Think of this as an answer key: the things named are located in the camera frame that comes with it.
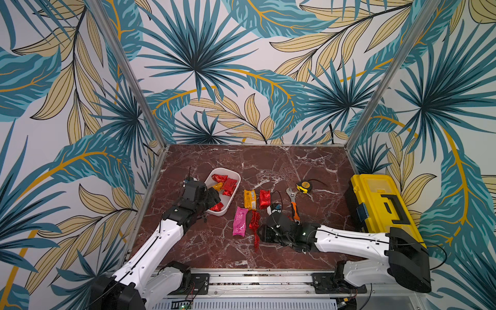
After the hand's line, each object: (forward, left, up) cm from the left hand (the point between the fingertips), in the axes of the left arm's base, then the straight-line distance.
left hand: (212, 198), depth 82 cm
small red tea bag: (-6, -18, -10) cm, 22 cm away
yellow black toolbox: (-4, -66, +5) cm, 66 cm away
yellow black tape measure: (+14, -44, -10) cm, 47 cm away
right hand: (-12, -20, -6) cm, 24 cm away
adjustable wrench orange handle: (0, -38, -13) cm, 40 cm away
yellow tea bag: (+11, 0, -8) cm, 14 cm away
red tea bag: (+7, -23, -11) cm, 27 cm away
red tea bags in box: (+12, -5, -10) cm, 17 cm away
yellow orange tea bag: (+6, -16, -11) cm, 21 cm away
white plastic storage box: (+15, +4, -9) cm, 18 cm away
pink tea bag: (-6, -12, -11) cm, 17 cm away
